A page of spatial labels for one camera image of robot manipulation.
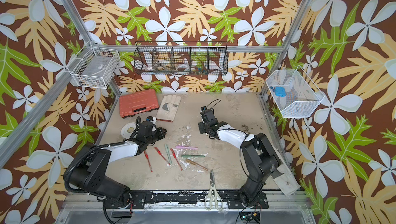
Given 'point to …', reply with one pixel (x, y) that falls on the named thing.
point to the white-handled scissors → (208, 203)
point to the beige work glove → (168, 108)
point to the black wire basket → (205, 58)
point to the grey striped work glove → (286, 181)
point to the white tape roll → (127, 129)
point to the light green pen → (168, 153)
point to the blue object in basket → (280, 91)
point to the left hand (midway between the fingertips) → (167, 127)
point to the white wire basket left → (94, 67)
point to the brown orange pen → (193, 162)
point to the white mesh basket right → (302, 96)
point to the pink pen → (185, 147)
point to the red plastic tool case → (138, 102)
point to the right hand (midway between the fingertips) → (202, 123)
